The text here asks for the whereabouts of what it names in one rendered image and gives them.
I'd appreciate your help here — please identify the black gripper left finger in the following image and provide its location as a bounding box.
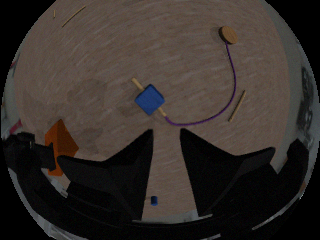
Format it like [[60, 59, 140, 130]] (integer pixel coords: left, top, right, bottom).
[[56, 129, 155, 220]]

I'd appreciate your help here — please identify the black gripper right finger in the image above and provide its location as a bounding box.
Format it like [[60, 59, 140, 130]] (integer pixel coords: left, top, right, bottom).
[[180, 128, 276, 217]]

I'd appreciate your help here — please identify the round wooden button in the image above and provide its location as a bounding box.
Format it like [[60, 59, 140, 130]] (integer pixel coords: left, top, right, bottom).
[[219, 25, 237, 44]]

